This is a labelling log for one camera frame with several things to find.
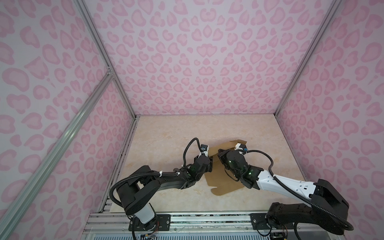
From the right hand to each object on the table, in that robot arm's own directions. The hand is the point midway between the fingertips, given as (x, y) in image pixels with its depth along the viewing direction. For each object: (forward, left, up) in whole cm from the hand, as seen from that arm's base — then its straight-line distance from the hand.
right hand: (215, 149), depth 80 cm
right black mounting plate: (-30, -21, -17) cm, 41 cm away
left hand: (+1, +2, -7) cm, 7 cm away
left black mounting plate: (-32, +26, -17) cm, 45 cm away
